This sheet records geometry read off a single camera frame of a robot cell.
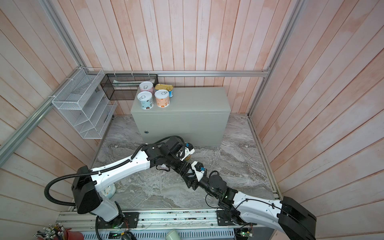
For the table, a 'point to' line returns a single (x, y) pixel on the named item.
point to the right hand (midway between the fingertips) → (186, 168)
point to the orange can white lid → (188, 157)
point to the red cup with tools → (57, 231)
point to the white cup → (172, 235)
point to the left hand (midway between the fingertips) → (187, 173)
